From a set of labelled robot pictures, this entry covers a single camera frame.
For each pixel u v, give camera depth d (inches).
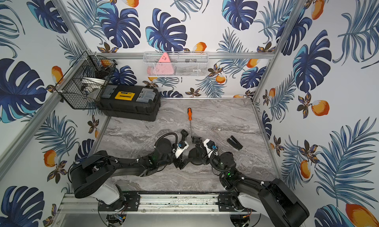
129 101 38.2
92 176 17.6
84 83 31.4
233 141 37.4
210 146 26.1
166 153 26.1
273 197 17.0
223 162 24.6
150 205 29.6
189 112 43.2
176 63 37.1
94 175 17.7
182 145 28.2
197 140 29.3
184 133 39.7
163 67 35.5
